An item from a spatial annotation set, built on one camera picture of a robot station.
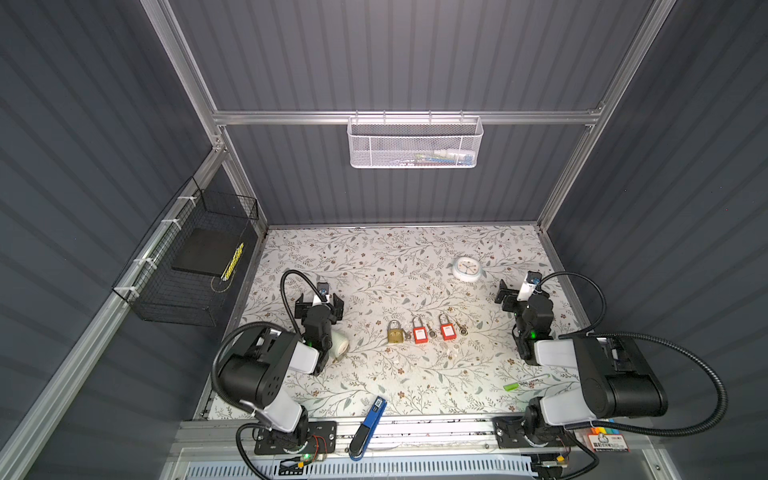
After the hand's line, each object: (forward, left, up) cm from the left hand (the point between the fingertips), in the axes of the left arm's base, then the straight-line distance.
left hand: (316, 296), depth 92 cm
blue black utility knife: (-38, -14, -3) cm, 41 cm away
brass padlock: (-10, -24, -7) cm, 27 cm away
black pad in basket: (+3, +25, +20) cm, 33 cm away
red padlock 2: (-11, -40, -6) cm, 42 cm away
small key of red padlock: (-11, -35, -7) cm, 38 cm away
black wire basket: (-11, +31, +22) cm, 39 cm away
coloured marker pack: (-42, -74, -6) cm, 85 cm away
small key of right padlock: (-10, -45, -7) cm, 47 cm away
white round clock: (+11, -51, -4) cm, 52 cm away
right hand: (-2, -63, +4) cm, 64 cm away
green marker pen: (-27, -59, -7) cm, 65 cm away
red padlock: (-11, -32, -6) cm, 34 cm away
